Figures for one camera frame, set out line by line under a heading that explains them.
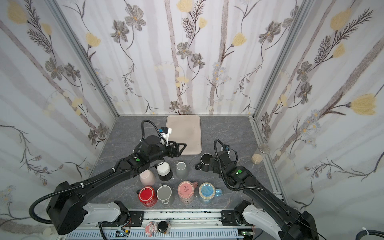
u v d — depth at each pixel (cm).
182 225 74
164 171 81
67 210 39
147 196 73
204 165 84
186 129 122
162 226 65
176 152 69
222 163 59
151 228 69
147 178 79
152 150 59
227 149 70
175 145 69
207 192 73
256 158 93
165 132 68
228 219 73
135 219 73
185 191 73
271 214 44
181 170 82
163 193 72
